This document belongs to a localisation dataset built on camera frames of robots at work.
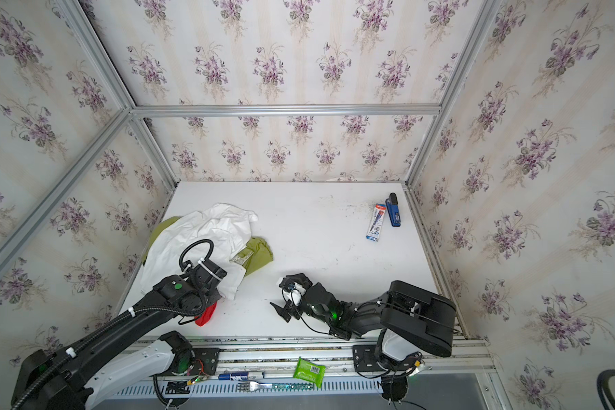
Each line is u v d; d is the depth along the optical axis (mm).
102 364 446
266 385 686
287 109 1005
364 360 732
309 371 705
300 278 765
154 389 688
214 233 956
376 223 1045
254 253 928
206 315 780
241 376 700
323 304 616
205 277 616
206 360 732
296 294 711
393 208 1057
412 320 446
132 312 480
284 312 706
